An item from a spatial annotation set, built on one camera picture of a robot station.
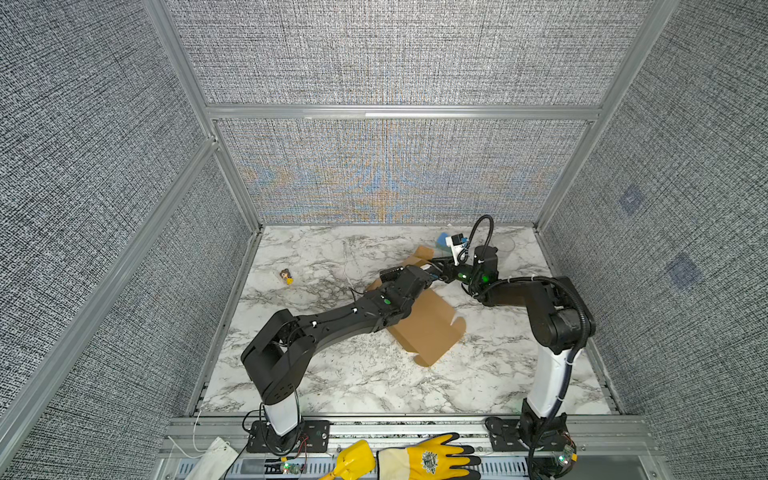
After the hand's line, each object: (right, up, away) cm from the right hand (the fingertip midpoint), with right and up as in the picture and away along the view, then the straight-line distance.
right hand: (430, 260), depth 98 cm
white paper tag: (-54, -46, -29) cm, 77 cm away
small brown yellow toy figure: (-49, -5, +5) cm, 50 cm away
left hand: (-13, -2, -11) cm, 17 cm away
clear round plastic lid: (+28, +6, +12) cm, 31 cm away
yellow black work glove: (-3, -45, -29) cm, 54 cm away
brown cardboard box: (-2, -21, -6) cm, 22 cm away
